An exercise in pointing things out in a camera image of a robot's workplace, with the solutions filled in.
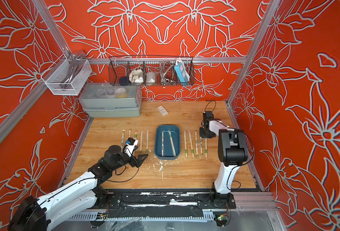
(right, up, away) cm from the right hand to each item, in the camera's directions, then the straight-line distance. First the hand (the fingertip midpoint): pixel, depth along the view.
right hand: (203, 134), depth 99 cm
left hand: (-39, -7, -19) cm, 44 cm away
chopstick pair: (-13, -9, -7) cm, 18 cm away
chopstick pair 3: (-6, -6, -4) cm, 9 cm away
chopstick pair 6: (-40, -1, -1) cm, 40 cm away
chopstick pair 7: (-53, 0, +2) cm, 53 cm away
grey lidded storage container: (-73, +24, +5) cm, 77 cm away
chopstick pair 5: (0, -7, -6) cm, 9 cm away
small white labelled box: (-29, +17, +15) cm, 37 cm away
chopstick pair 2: (-10, -5, -4) cm, 12 cm away
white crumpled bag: (-46, +39, -7) cm, 61 cm away
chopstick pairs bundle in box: (-29, -5, -4) cm, 29 cm away
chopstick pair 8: (-56, -4, -3) cm, 57 cm away
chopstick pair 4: (-3, -7, -6) cm, 10 cm away
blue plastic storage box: (-26, -6, -4) cm, 27 cm away
